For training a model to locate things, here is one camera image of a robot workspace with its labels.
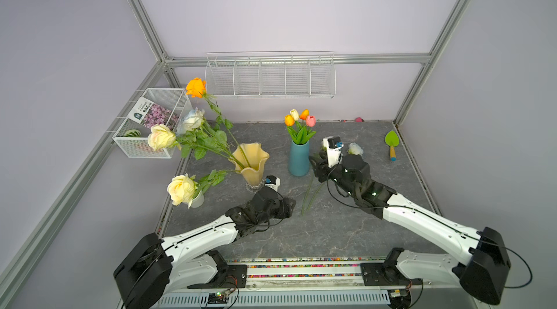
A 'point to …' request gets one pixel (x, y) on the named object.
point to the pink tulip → (310, 120)
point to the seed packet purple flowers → (149, 113)
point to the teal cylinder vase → (299, 159)
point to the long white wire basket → (270, 74)
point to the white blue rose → (194, 133)
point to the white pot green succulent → (198, 200)
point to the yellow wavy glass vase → (249, 160)
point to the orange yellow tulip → (304, 114)
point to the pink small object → (359, 120)
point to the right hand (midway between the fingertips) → (313, 154)
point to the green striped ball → (133, 133)
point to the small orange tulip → (289, 120)
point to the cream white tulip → (294, 113)
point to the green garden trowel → (392, 140)
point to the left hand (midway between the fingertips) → (289, 204)
